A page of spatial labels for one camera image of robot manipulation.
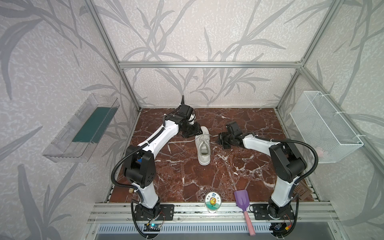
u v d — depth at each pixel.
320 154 0.72
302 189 0.81
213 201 0.71
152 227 0.72
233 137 0.75
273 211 0.64
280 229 0.74
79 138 0.66
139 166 0.46
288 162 0.49
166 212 0.74
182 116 0.65
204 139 0.91
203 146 0.91
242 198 0.77
